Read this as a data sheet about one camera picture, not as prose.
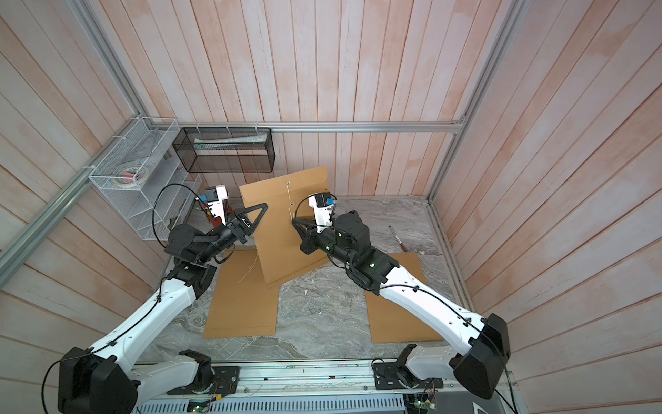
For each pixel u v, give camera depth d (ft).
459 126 3.06
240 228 1.93
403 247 3.39
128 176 2.40
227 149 3.48
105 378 1.24
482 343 1.29
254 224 2.04
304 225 1.99
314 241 1.93
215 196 1.86
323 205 1.84
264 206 2.06
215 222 3.38
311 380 2.44
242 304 2.86
